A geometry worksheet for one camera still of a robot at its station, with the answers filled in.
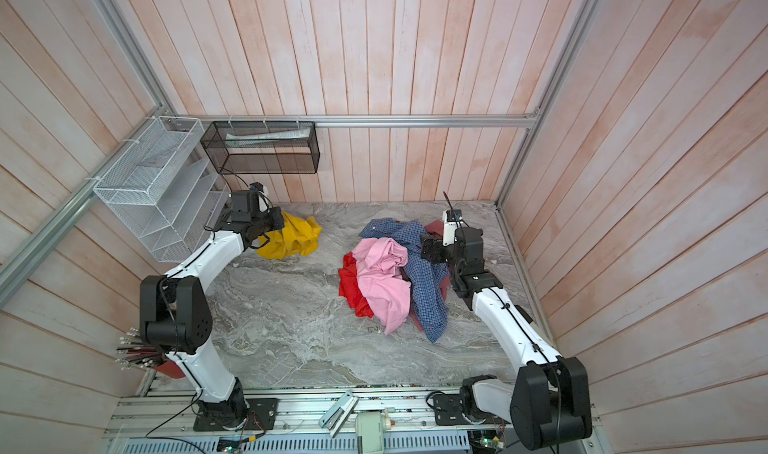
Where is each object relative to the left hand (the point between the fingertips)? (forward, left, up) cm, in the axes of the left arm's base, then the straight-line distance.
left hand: (281, 216), depth 94 cm
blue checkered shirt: (-19, -46, -6) cm, 50 cm away
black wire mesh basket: (+27, +10, +7) cm, 30 cm away
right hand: (-10, -48, +4) cm, 49 cm away
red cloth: (-18, -22, -14) cm, 31 cm away
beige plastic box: (-56, -29, -12) cm, 64 cm away
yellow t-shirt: (-5, -6, -3) cm, 9 cm away
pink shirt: (-22, -33, -6) cm, 40 cm away
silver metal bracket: (-53, -21, -15) cm, 59 cm away
